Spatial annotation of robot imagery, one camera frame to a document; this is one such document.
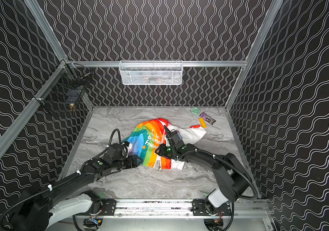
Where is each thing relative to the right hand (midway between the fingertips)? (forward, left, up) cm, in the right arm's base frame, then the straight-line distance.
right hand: (157, 152), depth 87 cm
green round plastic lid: (+42, -27, -6) cm, 50 cm away
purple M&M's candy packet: (+34, -36, -7) cm, 50 cm away
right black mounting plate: (-28, -23, -8) cm, 37 cm away
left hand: (-8, +8, +3) cm, 11 cm away
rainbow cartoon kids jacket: (+11, +10, -1) cm, 15 cm away
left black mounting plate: (-27, +24, -6) cm, 37 cm away
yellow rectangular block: (+29, -33, -8) cm, 44 cm away
